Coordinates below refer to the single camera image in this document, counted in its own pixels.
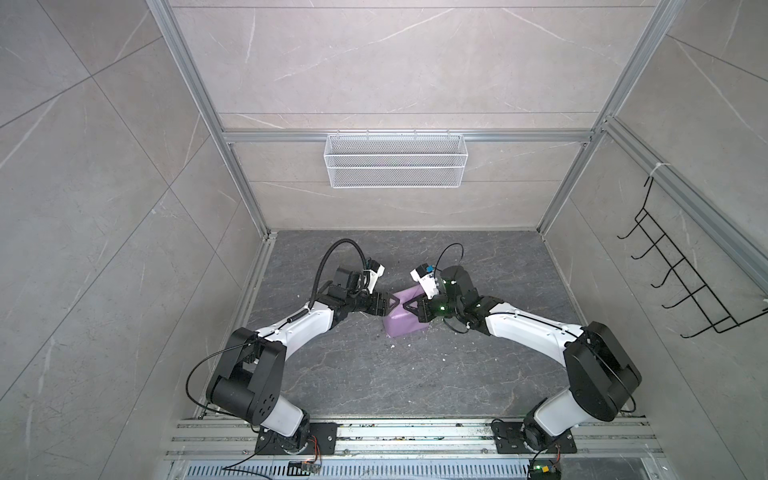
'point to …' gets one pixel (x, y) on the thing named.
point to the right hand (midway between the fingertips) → (404, 303)
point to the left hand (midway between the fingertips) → (390, 293)
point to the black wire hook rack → (681, 271)
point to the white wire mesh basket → (397, 161)
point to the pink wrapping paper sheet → (404, 320)
